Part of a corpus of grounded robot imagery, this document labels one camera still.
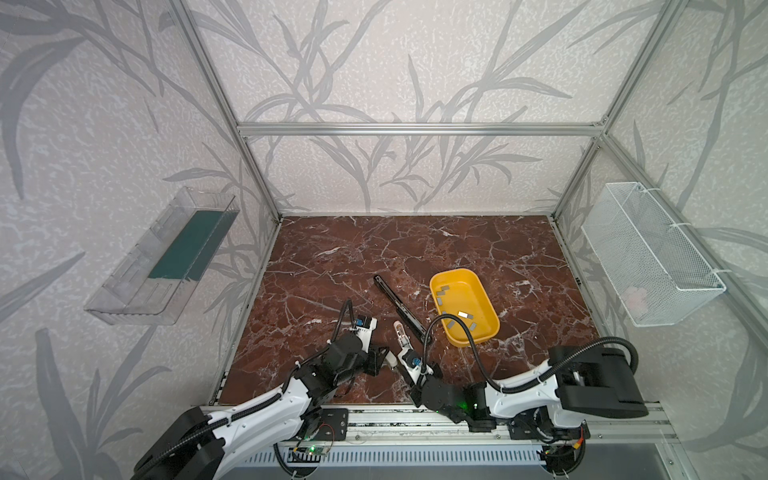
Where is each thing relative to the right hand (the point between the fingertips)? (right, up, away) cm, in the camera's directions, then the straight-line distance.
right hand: (401, 357), depth 79 cm
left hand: (-3, +3, +4) cm, 6 cm away
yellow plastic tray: (+20, +14, +19) cm, 31 cm away
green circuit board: (-20, -19, -8) cm, 29 cm away
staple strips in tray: (+20, +8, +13) cm, 26 cm away
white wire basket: (+54, +23, -17) cm, 62 cm away
